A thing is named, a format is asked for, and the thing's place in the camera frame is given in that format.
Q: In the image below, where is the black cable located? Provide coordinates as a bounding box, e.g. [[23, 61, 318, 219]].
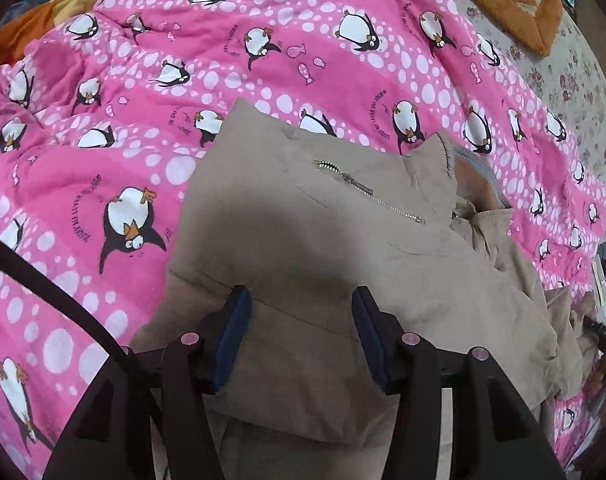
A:
[[0, 228, 134, 366]]

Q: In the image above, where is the pink penguin print quilt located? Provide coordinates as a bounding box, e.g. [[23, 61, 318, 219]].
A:
[[0, 0, 606, 479]]

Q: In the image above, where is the orange cloth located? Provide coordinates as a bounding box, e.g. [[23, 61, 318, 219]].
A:
[[0, 0, 97, 65]]

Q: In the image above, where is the floral print bed sheet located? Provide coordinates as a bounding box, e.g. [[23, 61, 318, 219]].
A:
[[75, 0, 606, 196]]

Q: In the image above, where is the beige zip jacket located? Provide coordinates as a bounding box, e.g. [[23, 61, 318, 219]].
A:
[[132, 100, 596, 479]]

